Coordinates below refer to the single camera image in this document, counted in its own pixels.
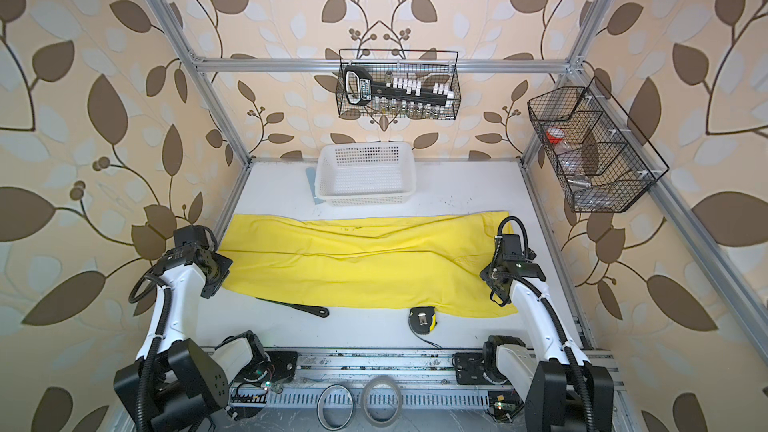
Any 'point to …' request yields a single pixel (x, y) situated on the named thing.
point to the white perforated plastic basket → (365, 174)
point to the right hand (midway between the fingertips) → (495, 283)
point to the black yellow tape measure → (423, 320)
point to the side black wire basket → (602, 161)
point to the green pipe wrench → (312, 310)
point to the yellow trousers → (440, 262)
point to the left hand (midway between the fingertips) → (220, 271)
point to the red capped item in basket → (555, 134)
